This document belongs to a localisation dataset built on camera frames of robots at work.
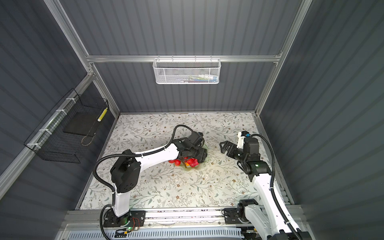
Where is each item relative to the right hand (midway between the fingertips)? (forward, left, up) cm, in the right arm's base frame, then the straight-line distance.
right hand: (228, 147), depth 79 cm
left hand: (+2, +13, -10) cm, 17 cm away
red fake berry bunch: (-4, +20, -8) cm, 22 cm away
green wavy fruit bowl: (-6, +21, -13) cm, 26 cm away
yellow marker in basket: (+15, +69, +11) cm, 72 cm away
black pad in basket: (+7, +75, +13) cm, 77 cm away
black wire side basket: (+1, +81, +12) cm, 82 cm away
